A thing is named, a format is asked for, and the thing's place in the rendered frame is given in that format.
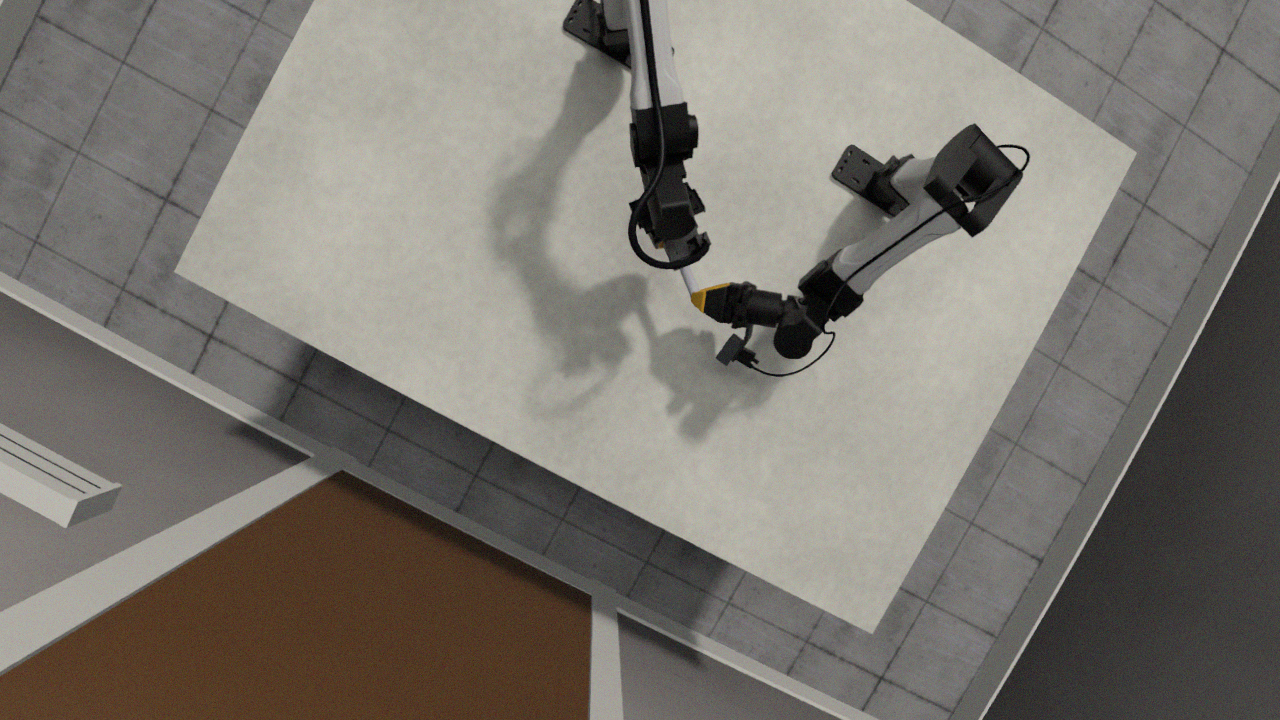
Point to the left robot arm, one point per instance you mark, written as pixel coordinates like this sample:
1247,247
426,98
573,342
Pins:
892,188

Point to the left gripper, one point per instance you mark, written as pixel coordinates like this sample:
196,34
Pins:
722,304

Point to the grey cylinder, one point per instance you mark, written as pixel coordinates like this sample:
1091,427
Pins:
689,280

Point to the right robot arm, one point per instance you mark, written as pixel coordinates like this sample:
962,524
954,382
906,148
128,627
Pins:
653,76

